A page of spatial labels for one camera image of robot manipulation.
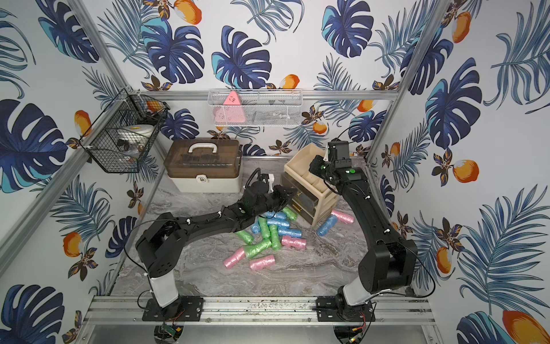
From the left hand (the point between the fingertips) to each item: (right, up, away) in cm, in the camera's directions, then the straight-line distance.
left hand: (299, 187), depth 79 cm
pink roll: (-1, -23, +9) cm, 25 cm away
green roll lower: (-18, -25, +6) cm, 32 cm away
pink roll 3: (+21, -14, +16) cm, 30 cm away
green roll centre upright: (-13, -19, +13) cm, 26 cm away
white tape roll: (-61, +20, 0) cm, 64 cm away
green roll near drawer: (-2, -12, +17) cm, 21 cm away
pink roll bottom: (-14, -29, +3) cm, 33 cm away
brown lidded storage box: (-44, +10, +27) cm, 53 cm away
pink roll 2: (-24, -28, +6) cm, 37 cm away
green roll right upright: (-9, -21, +10) cm, 25 cm away
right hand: (+6, +9, +4) cm, 12 cm away
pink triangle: (-28, +31, +11) cm, 43 cm away
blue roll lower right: (-3, -19, +11) cm, 22 cm away
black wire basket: (-69, +12, +3) cm, 70 cm away
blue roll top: (-9, -13, +17) cm, 23 cm away
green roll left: (-21, -21, +10) cm, 31 cm away
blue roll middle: (-6, -16, +13) cm, 22 cm away
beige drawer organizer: (+6, -5, -1) cm, 8 cm away
